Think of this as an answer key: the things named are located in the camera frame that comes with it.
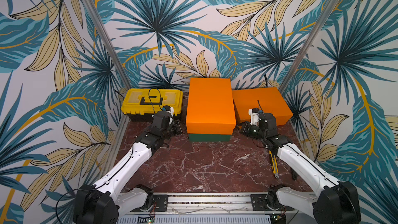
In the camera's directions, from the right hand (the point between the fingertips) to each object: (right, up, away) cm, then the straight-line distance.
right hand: (235, 124), depth 81 cm
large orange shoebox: (-13, +9, 0) cm, 16 cm away
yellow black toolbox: (-53, +11, +9) cm, 55 cm away
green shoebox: (-13, -10, +15) cm, 22 cm away
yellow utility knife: (+22, -22, +3) cm, 31 cm away
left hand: (-26, -1, -2) cm, 27 cm away
